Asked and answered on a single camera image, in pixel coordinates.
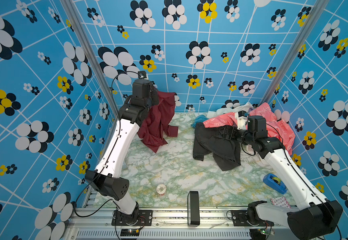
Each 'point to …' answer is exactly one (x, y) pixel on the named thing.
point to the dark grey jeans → (222, 141)
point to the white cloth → (246, 107)
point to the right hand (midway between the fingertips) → (225, 130)
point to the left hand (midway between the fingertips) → (151, 90)
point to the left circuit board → (129, 232)
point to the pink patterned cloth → (288, 134)
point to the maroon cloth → (152, 129)
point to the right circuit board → (260, 234)
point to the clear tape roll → (161, 189)
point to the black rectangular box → (193, 208)
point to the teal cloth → (199, 118)
